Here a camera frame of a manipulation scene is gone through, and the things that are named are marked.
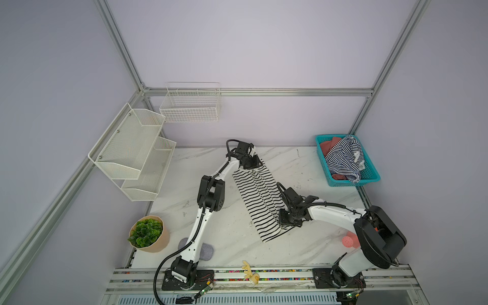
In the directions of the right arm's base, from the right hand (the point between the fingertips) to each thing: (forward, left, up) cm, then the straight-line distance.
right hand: (279, 222), depth 88 cm
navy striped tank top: (+36, -41, +5) cm, 55 cm away
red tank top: (+45, -32, +7) cm, 56 cm away
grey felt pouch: (-14, +32, +2) cm, 35 cm away
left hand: (+34, +8, +2) cm, 35 cm away
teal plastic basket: (+25, -50, +4) cm, 56 cm away
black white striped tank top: (+11, +8, 0) cm, 14 cm away
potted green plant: (-11, +54, +11) cm, 56 cm away
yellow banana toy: (-23, +12, +1) cm, 26 cm away
